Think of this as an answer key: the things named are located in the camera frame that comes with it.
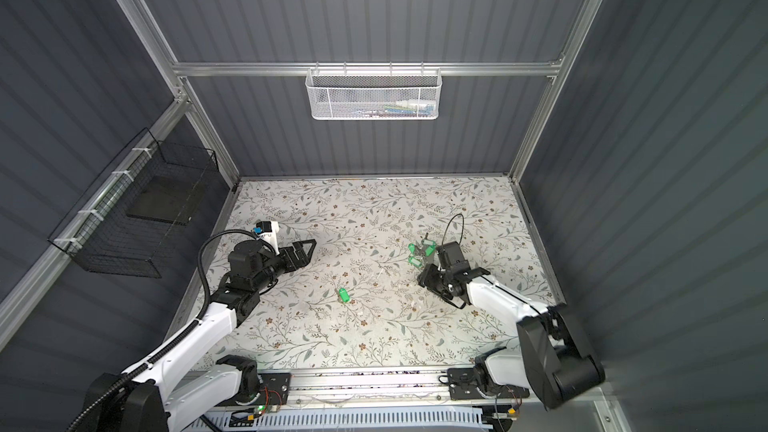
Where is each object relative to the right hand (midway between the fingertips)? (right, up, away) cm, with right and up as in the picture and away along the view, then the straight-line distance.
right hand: (426, 282), depth 89 cm
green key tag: (-4, +9, +11) cm, 15 cm away
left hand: (-35, +12, -7) cm, 37 cm away
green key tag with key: (-25, -4, 0) cm, 25 cm away
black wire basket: (-75, +19, -17) cm, 80 cm away
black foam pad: (-68, +25, -12) cm, 73 cm away
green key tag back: (-3, +5, +7) cm, 9 cm away
